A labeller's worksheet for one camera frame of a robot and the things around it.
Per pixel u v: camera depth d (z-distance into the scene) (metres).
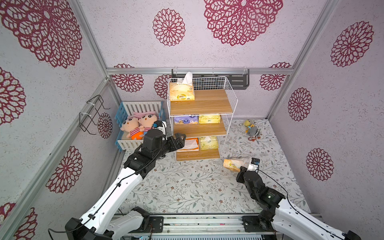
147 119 0.97
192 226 0.74
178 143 0.63
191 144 0.95
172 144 0.62
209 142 0.99
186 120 0.81
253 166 0.70
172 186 0.86
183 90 0.70
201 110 0.69
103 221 0.38
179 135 0.63
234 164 0.84
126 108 1.06
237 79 0.96
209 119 0.81
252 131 1.06
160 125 0.63
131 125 0.98
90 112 0.76
